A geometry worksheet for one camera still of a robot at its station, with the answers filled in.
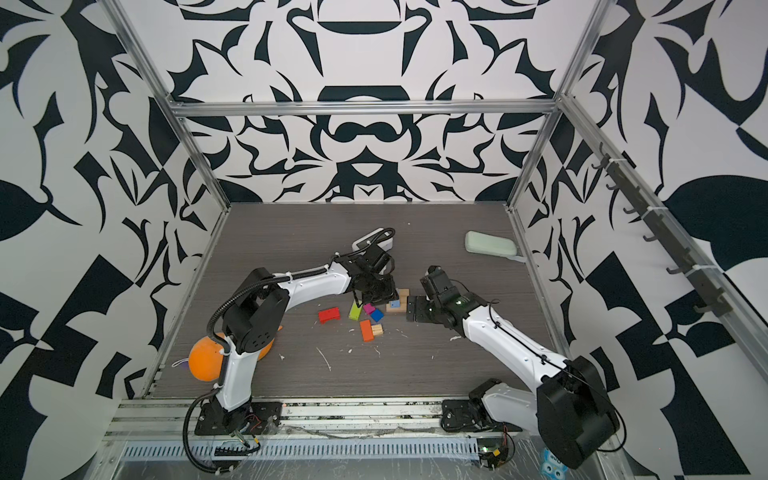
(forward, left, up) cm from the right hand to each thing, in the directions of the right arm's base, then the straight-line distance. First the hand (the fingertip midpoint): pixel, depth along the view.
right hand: (422, 306), depth 85 cm
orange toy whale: (-14, +55, +1) cm, 57 cm away
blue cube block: (+1, +13, -7) cm, 15 cm away
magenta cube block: (+2, +16, -5) cm, 16 cm away
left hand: (+6, +5, -3) cm, 8 cm away
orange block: (-4, +16, -6) cm, 17 cm away
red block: (+1, +26, -6) cm, 27 cm away
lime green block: (+2, +19, -6) cm, 21 cm away
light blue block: (+3, +8, -5) cm, 10 cm away
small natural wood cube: (-4, +13, -6) cm, 15 cm away
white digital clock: (+13, +11, +16) cm, 23 cm away
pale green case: (+26, -28, -8) cm, 39 cm away
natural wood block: (+6, +5, -4) cm, 9 cm away
